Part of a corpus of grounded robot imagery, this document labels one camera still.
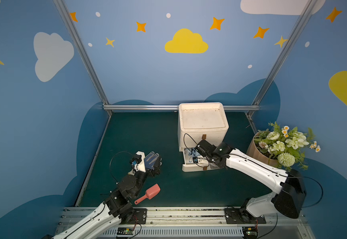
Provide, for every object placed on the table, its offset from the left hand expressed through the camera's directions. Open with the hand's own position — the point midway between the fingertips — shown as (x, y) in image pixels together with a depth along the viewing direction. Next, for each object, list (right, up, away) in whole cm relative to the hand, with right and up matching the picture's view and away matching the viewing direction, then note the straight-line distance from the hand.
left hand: (151, 153), depth 72 cm
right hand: (+36, 0, +9) cm, 37 cm away
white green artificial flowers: (+62, +5, -5) cm, 62 cm away
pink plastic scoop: (-2, -23, +8) cm, 25 cm away
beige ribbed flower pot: (+56, 0, +11) cm, 57 cm away
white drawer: (+26, -6, +2) cm, 27 cm away
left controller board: (-13, -38, 0) cm, 40 cm away
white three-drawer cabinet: (+25, +16, +12) cm, 32 cm away
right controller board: (+49, -40, +1) cm, 63 cm away
